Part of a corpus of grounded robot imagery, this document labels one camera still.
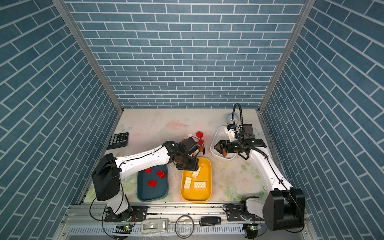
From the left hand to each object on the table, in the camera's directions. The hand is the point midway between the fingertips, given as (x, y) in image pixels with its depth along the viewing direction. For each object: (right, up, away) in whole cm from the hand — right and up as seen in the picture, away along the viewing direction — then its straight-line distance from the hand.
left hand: (195, 169), depth 80 cm
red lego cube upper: (+2, +17, +23) cm, 29 cm away
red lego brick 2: (-25, -9, +4) cm, 27 cm away
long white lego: (+2, -10, +3) cm, 10 cm away
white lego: (-4, -8, +4) cm, 10 cm away
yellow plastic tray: (+1, -14, 0) cm, 14 cm away
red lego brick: (-20, -5, +6) cm, 22 cm away
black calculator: (-53, +13, +20) cm, 58 cm away
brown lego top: (+18, +5, +15) cm, 24 cm away
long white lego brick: (0, -5, +7) cm, 8 cm away
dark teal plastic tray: (-26, -13, -1) cm, 29 cm away
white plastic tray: (+17, +17, +25) cm, 35 cm away
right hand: (+14, +13, +2) cm, 19 cm away
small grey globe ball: (+24, +28, +30) cm, 47 cm away
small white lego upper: (-5, +16, +25) cm, 30 cm away
